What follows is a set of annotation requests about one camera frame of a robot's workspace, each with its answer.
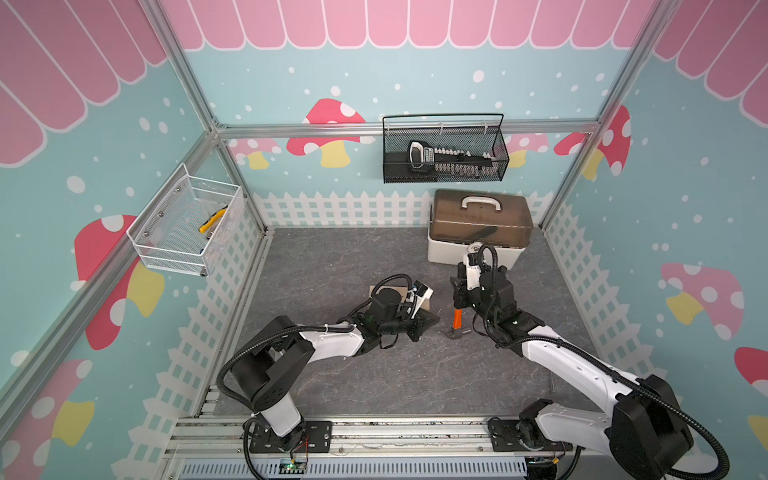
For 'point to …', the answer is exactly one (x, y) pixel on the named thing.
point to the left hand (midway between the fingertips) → (437, 323)
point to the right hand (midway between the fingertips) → (453, 277)
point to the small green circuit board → (292, 468)
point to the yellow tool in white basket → (212, 219)
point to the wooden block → (403, 292)
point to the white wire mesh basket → (190, 226)
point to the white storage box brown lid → (461, 217)
